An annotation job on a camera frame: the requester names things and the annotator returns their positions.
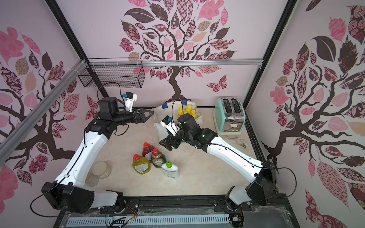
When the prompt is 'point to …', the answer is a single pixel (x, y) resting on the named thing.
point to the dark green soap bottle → (158, 159)
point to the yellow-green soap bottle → (140, 165)
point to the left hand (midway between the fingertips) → (148, 115)
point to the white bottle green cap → (170, 170)
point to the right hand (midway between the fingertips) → (165, 134)
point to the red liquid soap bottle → (147, 150)
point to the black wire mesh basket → (113, 72)
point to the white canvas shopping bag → (171, 109)
